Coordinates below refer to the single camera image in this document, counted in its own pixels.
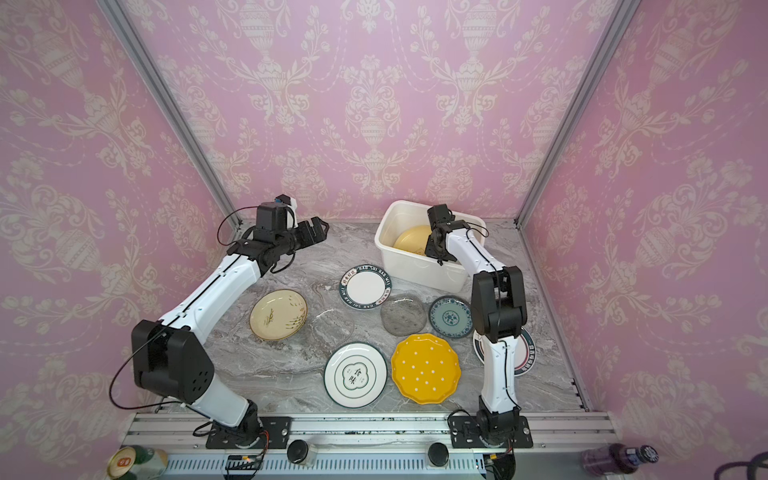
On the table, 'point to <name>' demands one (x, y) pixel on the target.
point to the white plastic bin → (415, 268)
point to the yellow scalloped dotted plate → (425, 368)
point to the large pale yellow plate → (413, 239)
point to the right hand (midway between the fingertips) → (440, 251)
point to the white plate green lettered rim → (365, 287)
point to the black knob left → (297, 451)
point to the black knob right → (438, 454)
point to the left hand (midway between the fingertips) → (319, 230)
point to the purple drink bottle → (616, 459)
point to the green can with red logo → (137, 462)
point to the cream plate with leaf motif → (278, 315)
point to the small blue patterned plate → (450, 317)
